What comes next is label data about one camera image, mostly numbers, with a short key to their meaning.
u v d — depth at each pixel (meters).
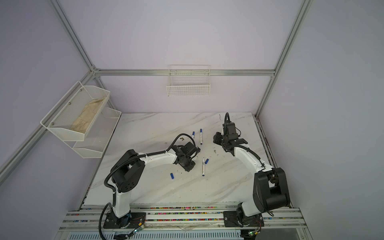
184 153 0.70
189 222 0.73
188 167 0.82
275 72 0.93
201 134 1.07
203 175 0.88
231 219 0.74
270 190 0.44
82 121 0.76
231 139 0.68
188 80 0.96
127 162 0.51
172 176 0.88
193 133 1.08
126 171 0.52
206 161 0.95
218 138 0.80
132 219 0.73
